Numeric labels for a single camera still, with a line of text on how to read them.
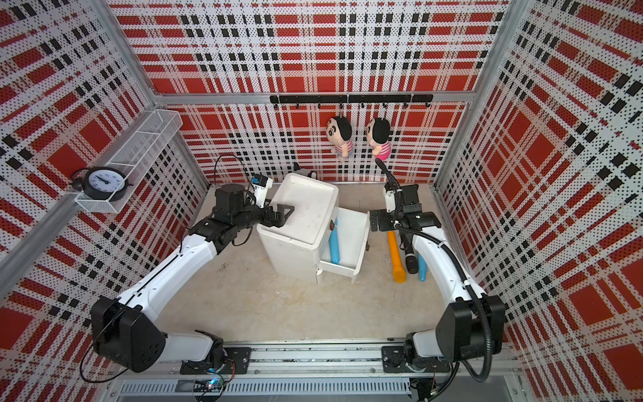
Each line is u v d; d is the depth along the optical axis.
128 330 0.39
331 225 0.82
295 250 0.73
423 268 0.91
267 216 0.69
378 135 0.94
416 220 0.56
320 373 0.73
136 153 0.80
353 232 0.91
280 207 0.70
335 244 0.88
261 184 0.68
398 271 0.89
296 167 0.99
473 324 0.41
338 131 0.91
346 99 0.88
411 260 0.93
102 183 0.64
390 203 0.75
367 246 0.85
